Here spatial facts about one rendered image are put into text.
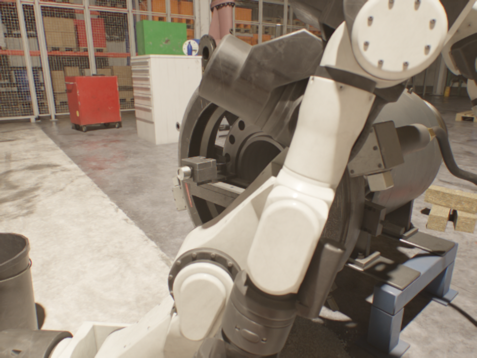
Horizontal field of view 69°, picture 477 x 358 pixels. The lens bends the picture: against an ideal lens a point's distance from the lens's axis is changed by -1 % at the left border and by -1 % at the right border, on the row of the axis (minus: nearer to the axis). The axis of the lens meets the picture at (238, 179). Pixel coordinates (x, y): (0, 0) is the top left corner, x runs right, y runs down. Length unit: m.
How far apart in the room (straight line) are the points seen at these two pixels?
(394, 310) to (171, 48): 7.71
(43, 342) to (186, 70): 4.38
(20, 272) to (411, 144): 1.25
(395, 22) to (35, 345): 0.91
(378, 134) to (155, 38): 7.70
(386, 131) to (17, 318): 1.27
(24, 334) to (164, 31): 7.79
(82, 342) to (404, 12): 0.90
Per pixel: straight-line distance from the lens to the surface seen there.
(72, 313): 1.67
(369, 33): 0.35
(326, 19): 0.57
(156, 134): 4.89
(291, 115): 0.56
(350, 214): 0.91
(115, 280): 1.82
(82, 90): 6.23
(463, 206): 2.62
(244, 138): 1.23
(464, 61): 0.79
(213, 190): 1.17
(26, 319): 1.49
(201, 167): 1.14
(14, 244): 1.56
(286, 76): 0.56
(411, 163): 1.39
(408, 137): 0.95
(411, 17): 0.36
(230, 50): 0.58
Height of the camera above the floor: 0.93
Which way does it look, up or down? 17 degrees down
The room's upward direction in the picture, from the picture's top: straight up
